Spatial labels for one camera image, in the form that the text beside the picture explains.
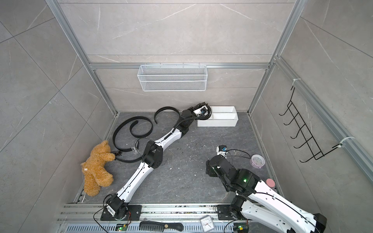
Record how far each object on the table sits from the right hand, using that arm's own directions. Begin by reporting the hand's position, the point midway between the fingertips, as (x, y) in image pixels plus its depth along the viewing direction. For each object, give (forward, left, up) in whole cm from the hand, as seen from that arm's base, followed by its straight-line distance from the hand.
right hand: (212, 164), depth 73 cm
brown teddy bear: (-3, +62, -5) cm, 62 cm away
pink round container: (+8, -31, -15) cm, 36 cm away
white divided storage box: (+44, -13, -11) cm, 47 cm away
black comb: (-25, +32, -16) cm, 44 cm away
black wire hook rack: (-4, -40, +17) cm, 44 cm away
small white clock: (-24, +4, -15) cm, 28 cm away
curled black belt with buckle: (+30, +53, -15) cm, 63 cm away
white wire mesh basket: (+58, +23, +14) cm, 64 cm away
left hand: (+44, +2, +4) cm, 45 cm away
